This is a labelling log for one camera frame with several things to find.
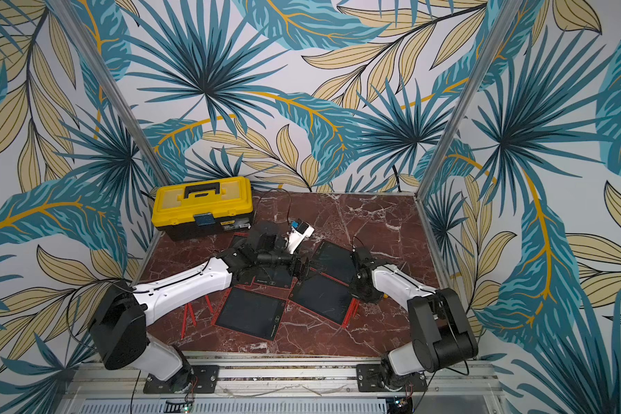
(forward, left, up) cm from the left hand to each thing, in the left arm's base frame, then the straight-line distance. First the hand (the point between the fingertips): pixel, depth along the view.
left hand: (317, 263), depth 74 cm
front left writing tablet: (-8, +21, -20) cm, 30 cm away
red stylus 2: (-10, -10, -21) cm, 25 cm away
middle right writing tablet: (-1, -3, -21) cm, 22 cm away
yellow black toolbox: (+24, +41, -5) cm, 48 cm away
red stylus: (-4, -13, -21) cm, 25 cm away
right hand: (0, -15, -21) cm, 26 cm away
